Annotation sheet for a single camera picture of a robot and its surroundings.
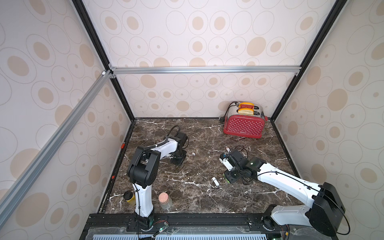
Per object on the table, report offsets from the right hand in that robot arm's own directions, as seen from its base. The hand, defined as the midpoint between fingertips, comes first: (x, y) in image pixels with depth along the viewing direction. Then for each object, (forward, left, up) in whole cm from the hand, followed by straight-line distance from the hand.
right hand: (227, 177), depth 81 cm
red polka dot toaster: (+36, -13, +9) cm, 39 cm away
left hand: (+13, +23, -5) cm, 27 cm away
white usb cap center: (+18, +20, -6) cm, 28 cm away
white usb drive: (0, +6, -7) cm, 9 cm away
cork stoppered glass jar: (-15, +31, +3) cm, 34 cm away
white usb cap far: (+24, -4, -9) cm, 26 cm away
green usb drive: (-5, +2, +9) cm, 10 cm away
